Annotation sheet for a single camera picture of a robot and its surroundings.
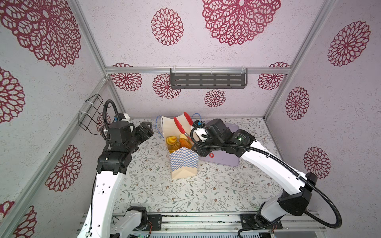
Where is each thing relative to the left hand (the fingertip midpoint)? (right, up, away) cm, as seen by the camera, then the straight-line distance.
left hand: (146, 130), depth 69 cm
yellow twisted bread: (+9, -6, +24) cm, 26 cm away
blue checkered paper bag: (+17, -17, +11) cm, 26 cm away
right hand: (+23, -6, +1) cm, 24 cm away
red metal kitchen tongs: (+21, +4, +3) cm, 21 cm away
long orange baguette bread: (+11, -11, +27) cm, 31 cm away
